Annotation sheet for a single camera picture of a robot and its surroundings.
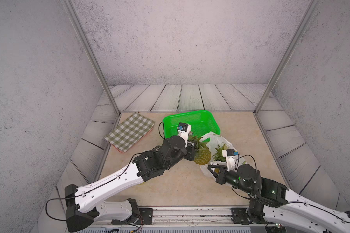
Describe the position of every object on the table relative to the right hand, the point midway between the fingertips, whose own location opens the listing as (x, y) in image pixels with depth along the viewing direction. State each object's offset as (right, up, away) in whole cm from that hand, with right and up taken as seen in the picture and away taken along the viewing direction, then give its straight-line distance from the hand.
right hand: (208, 169), depth 66 cm
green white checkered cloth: (-51, +13, +42) cm, 67 cm away
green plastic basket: (+4, +21, +46) cm, 51 cm away
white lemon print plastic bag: (+6, +11, +17) cm, 21 cm away
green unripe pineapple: (-3, +8, -4) cm, 9 cm away
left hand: (-4, +12, -3) cm, 13 cm away
